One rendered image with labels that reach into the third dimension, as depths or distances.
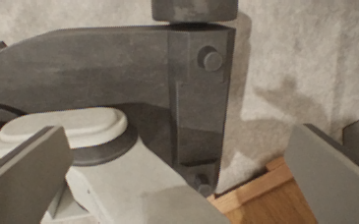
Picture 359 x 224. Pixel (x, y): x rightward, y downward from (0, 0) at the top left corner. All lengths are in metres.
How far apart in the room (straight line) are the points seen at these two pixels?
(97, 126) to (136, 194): 0.13
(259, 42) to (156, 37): 0.39
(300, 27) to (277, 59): 0.12
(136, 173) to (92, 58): 0.26
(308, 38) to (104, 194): 0.76
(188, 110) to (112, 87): 0.18
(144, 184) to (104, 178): 0.06
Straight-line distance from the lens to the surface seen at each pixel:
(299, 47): 0.83
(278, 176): 1.00
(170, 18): 0.45
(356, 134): 1.28
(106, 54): 0.46
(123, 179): 0.32
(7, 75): 0.53
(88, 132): 0.35
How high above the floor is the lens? 0.61
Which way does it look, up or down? 60 degrees down
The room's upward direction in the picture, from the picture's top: 157 degrees clockwise
